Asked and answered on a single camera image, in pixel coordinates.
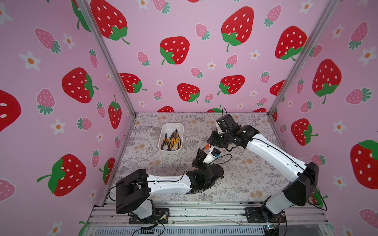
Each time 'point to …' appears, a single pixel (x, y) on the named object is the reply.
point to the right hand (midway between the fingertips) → (209, 139)
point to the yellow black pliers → (175, 142)
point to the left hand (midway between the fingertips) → (201, 151)
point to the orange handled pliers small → (206, 147)
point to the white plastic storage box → (171, 138)
